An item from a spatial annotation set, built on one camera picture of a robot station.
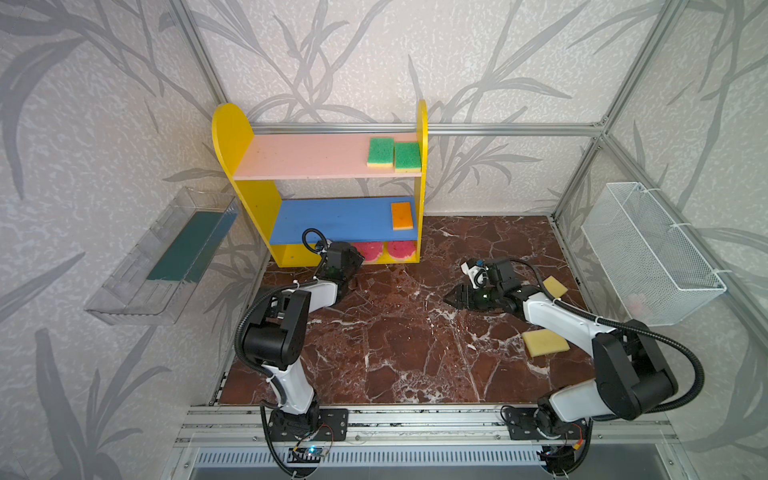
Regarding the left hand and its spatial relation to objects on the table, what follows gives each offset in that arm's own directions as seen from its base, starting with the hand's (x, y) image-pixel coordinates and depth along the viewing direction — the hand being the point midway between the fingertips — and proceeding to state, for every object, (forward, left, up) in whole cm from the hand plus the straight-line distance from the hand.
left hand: (364, 241), depth 98 cm
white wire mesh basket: (-26, -66, +25) cm, 75 cm away
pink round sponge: (+2, -13, -8) cm, 15 cm away
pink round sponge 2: (-1, -2, -3) cm, 4 cm away
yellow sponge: (-11, -64, -10) cm, 66 cm away
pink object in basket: (-28, -71, +11) cm, 77 cm away
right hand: (-18, -27, -1) cm, 33 cm away
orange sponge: (+7, -12, +5) cm, 15 cm away
